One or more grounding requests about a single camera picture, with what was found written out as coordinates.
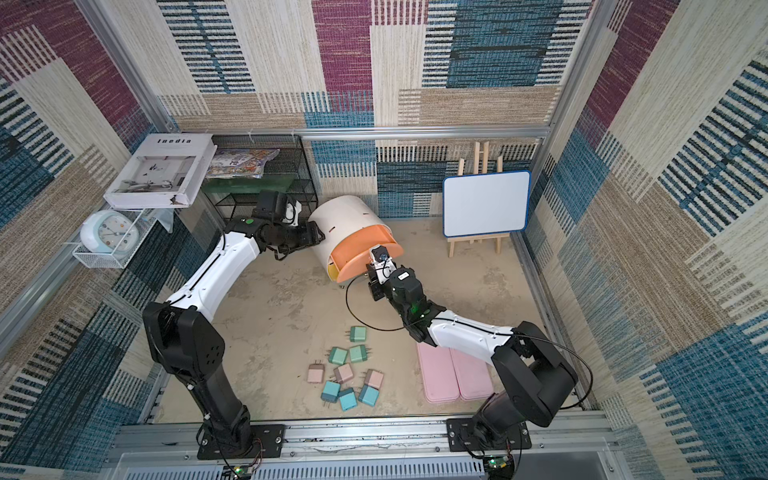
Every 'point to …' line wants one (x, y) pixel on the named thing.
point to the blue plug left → (330, 392)
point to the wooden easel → (477, 239)
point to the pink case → (450, 375)
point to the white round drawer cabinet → (338, 215)
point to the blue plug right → (368, 395)
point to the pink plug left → (315, 372)
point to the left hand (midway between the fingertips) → (315, 236)
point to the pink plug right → (374, 378)
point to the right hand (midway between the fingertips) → (373, 260)
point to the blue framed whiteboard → (486, 203)
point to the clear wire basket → (145, 219)
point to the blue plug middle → (347, 398)
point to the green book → (251, 185)
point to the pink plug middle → (343, 373)
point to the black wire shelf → (290, 162)
